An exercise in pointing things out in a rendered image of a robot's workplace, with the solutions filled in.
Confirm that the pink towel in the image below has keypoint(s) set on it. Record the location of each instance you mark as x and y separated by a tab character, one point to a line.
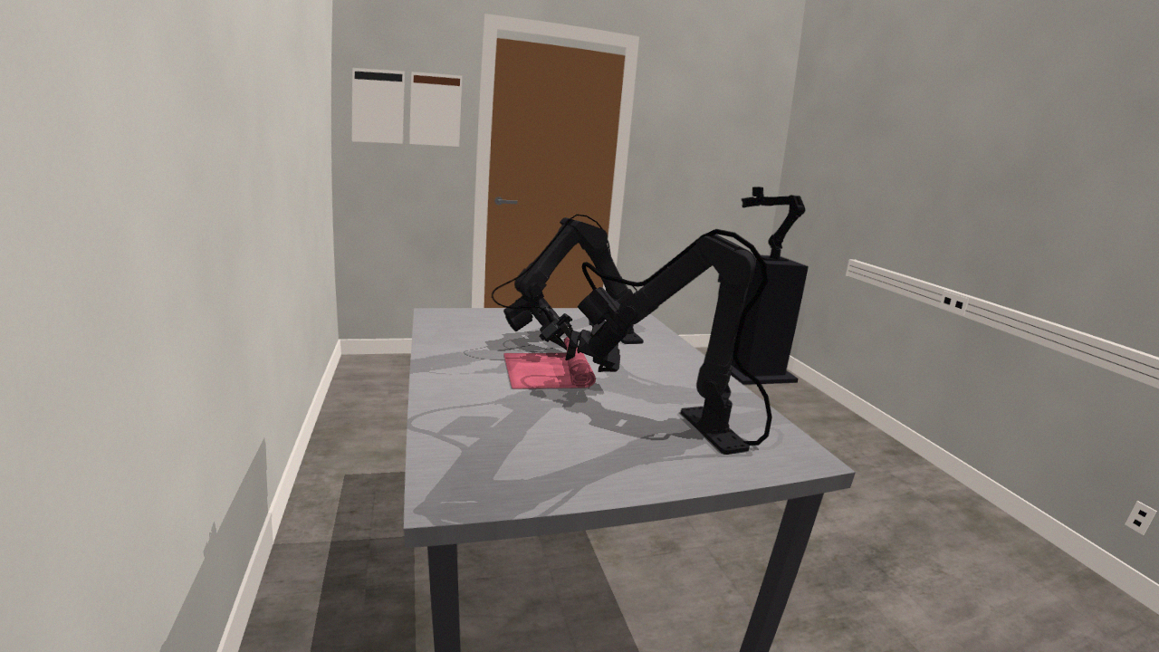
549	370

